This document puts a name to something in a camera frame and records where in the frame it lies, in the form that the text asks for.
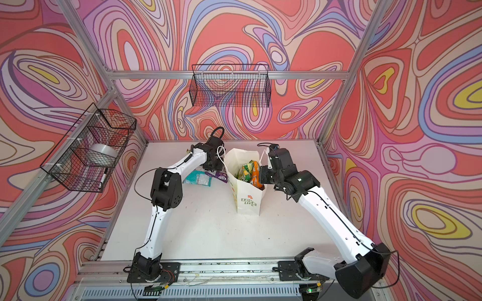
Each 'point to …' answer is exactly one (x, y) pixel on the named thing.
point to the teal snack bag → (198, 177)
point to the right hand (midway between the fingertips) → (262, 176)
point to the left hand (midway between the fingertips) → (220, 168)
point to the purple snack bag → (220, 175)
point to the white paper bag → (248, 199)
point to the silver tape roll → (104, 148)
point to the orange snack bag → (256, 176)
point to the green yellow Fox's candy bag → (245, 172)
